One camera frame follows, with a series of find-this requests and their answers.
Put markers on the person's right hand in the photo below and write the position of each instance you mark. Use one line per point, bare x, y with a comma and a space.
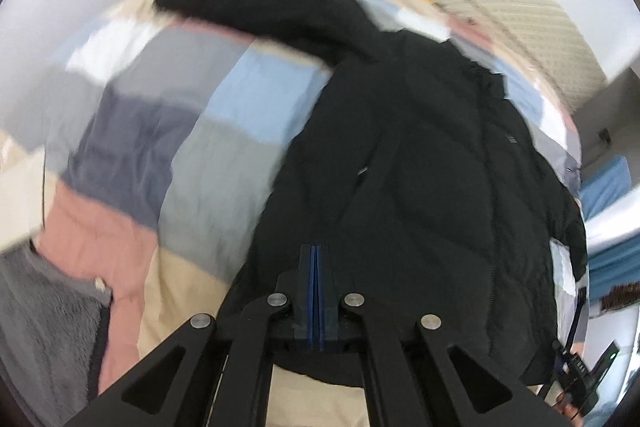
572, 413

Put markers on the blue curtain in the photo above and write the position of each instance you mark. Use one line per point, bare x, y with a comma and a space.
611, 209

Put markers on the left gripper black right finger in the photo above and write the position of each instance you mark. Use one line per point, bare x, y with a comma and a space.
333, 335

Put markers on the grey fleece garment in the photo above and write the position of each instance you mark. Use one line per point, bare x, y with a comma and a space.
53, 336

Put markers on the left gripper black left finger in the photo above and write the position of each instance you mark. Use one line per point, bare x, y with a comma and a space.
301, 285

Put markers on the patchwork checkered bed quilt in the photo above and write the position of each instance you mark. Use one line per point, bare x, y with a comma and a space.
165, 137

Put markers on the black puffer jacket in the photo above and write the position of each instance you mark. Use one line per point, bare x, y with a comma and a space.
418, 177

